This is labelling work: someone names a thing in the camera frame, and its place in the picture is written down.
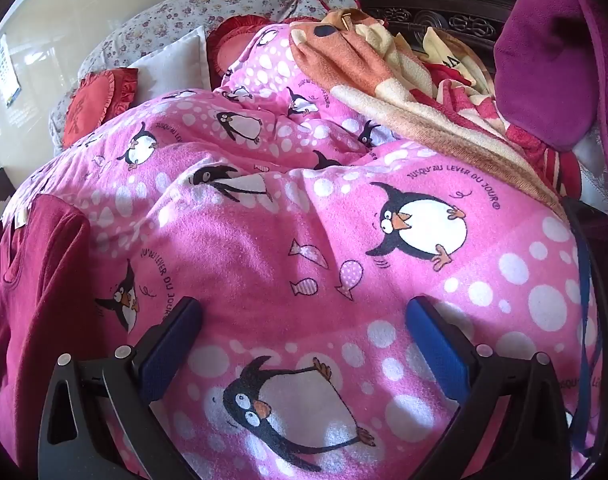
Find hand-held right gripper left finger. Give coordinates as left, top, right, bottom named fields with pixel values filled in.
left=38, top=296, right=205, bottom=480

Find pink penguin print blanket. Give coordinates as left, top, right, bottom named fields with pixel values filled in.
left=0, top=25, right=604, bottom=480

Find orange cream fleece blanket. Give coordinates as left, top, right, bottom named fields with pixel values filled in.
left=290, top=10, right=584, bottom=221

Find purple fleece garment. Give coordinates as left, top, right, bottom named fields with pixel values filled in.
left=494, top=0, right=608, bottom=211

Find white pillow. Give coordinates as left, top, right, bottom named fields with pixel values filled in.
left=129, top=25, right=212, bottom=106

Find blue and black strap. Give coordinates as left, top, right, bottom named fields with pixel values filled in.
left=561, top=197, right=608, bottom=466

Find dark carved wooden headboard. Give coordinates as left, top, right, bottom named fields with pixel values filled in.
left=356, top=0, right=519, bottom=76

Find dark red sweater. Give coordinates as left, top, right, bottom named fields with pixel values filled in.
left=0, top=192, right=115, bottom=480

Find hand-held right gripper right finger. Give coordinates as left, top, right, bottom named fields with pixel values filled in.
left=405, top=296, right=572, bottom=480

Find wall calendar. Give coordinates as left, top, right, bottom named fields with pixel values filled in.
left=0, top=35, right=22, bottom=108

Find red heart cushion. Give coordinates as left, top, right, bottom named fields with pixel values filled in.
left=206, top=15, right=285, bottom=73
left=61, top=67, right=140, bottom=148

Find floral padded headboard cover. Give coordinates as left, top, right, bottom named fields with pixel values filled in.
left=49, top=0, right=365, bottom=156

